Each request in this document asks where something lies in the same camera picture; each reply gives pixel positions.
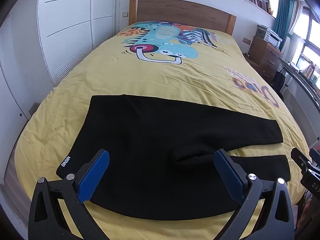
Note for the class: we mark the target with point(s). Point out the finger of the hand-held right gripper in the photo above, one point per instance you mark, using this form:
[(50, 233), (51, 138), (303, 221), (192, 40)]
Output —
[(315, 156), (301, 158)]

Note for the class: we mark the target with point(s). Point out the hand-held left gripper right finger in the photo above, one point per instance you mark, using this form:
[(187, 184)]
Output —
[(228, 177)]

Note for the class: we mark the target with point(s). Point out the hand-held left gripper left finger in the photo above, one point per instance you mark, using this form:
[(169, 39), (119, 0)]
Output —
[(95, 175)]

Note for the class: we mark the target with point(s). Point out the black pants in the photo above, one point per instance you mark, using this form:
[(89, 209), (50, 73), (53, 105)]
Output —
[(150, 155)]

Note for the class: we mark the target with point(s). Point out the glass-topped desk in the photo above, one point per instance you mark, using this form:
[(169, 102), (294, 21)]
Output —
[(302, 82)]

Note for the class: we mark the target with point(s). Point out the wooden dresser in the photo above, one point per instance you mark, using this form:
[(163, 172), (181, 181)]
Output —
[(265, 57)]

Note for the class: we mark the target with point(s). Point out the yellow printed bedspread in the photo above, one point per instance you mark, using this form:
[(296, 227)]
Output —
[(175, 77)]

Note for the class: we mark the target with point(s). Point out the window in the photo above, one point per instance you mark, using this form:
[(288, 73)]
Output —
[(310, 40)]

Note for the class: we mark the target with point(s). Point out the white printer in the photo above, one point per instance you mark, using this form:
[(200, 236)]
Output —
[(273, 38)]

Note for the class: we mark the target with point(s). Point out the long teal curtain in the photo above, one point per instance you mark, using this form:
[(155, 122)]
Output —
[(283, 17)]

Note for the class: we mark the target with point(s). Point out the white wardrobe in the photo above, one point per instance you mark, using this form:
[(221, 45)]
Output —
[(67, 22)]

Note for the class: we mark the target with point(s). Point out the wooden headboard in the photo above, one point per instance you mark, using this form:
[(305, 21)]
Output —
[(182, 12)]

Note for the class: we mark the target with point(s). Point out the wall socket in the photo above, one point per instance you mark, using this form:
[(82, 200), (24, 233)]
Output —
[(246, 41)]

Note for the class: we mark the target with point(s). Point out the wall switch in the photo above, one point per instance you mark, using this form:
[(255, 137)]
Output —
[(125, 14)]

